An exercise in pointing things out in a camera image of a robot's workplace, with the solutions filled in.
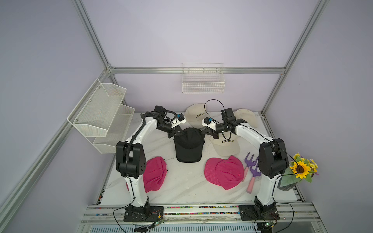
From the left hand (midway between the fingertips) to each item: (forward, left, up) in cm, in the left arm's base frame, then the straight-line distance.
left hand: (182, 134), depth 86 cm
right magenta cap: (-19, -27, -13) cm, 36 cm away
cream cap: (+28, -8, -10) cm, 31 cm away
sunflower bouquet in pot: (-25, -54, +7) cm, 61 cm away
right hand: (+3, -14, -3) cm, 14 cm away
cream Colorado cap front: (+2, -31, -15) cm, 34 cm away
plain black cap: (-3, -4, -9) cm, 10 cm away
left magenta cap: (-19, +17, -16) cm, 30 cm away
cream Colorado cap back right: (+25, -49, -10) cm, 55 cm away
